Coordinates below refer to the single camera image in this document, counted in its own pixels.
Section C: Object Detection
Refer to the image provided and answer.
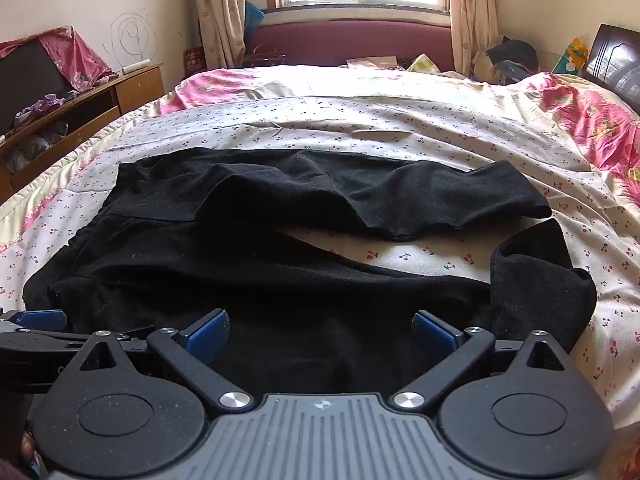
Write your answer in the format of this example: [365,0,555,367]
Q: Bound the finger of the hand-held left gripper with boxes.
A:
[0,310,68,332]
[0,331,95,364]

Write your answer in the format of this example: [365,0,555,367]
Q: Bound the black television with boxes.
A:
[0,40,66,136]

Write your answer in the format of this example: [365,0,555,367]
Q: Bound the colourful printed bag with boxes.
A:
[552,37,591,76]

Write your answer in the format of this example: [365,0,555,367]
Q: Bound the beige curtain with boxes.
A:
[190,0,248,68]
[447,0,501,78]

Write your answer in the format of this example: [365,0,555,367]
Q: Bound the pink floral television cover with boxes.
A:
[0,25,113,93]

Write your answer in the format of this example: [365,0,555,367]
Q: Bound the yellow green package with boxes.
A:
[407,52,441,73]

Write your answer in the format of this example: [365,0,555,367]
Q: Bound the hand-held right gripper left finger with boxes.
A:
[65,308,253,411]

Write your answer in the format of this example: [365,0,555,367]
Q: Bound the red box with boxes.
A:
[184,47,207,78]

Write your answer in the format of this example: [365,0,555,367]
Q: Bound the purple cloth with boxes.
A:
[15,90,81,128]

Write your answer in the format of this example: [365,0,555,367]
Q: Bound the pile of dark clothes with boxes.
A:
[472,35,541,86]

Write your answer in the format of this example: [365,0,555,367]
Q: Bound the wooden cabinet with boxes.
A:
[0,62,166,191]

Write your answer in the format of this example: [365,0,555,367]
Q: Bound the pink floral quilt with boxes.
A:
[160,65,640,211]

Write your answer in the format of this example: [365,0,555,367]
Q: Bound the black pants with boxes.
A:
[22,147,598,396]

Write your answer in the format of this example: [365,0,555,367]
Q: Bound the blue plastic bag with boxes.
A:
[245,2,266,41]

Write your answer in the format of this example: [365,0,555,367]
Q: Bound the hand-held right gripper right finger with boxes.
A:
[392,310,576,411]

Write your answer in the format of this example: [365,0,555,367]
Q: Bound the beige papers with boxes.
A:
[345,57,401,71]

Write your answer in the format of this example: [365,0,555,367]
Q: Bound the cherry print bedsheet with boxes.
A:
[0,95,640,436]

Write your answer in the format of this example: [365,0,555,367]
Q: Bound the maroon window seat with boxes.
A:
[247,20,456,68]

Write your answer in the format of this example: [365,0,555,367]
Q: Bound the dark wooden headboard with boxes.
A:
[582,24,640,106]

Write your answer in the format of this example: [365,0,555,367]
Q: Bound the brown handbag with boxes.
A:
[245,42,283,68]

